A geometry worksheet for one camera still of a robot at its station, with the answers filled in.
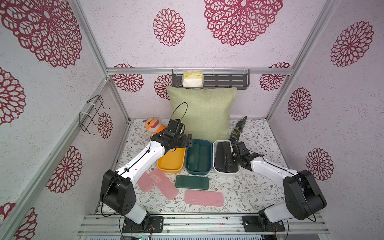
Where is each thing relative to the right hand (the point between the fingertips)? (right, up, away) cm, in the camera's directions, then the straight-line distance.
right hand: (229, 156), depth 92 cm
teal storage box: (-14, -2, +4) cm, 15 cm away
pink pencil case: (-50, -14, -5) cm, 53 cm away
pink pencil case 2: (-39, -16, -5) cm, 43 cm away
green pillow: (-15, +27, -4) cm, 31 cm away
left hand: (-27, +10, -8) cm, 30 cm away
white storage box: (+3, -7, -5) cm, 9 cm away
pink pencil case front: (-16, -21, -9) cm, 29 cm away
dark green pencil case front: (-23, -14, -6) cm, 28 cm away
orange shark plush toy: (-51, +20, +14) cm, 56 cm away
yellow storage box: (-35, -4, +2) cm, 36 cm away
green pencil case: (-22, -1, +3) cm, 22 cm away
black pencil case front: (-3, +5, +4) cm, 7 cm away
